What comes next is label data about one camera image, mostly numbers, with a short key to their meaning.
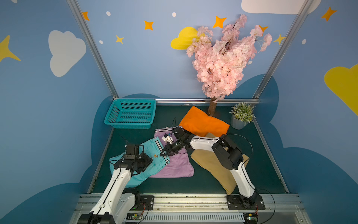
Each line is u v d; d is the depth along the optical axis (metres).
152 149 0.90
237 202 0.73
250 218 0.73
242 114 0.95
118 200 0.45
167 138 0.89
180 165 0.87
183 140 0.79
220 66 0.67
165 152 0.86
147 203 0.75
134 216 0.72
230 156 0.56
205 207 0.74
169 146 0.84
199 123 1.10
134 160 0.64
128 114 1.91
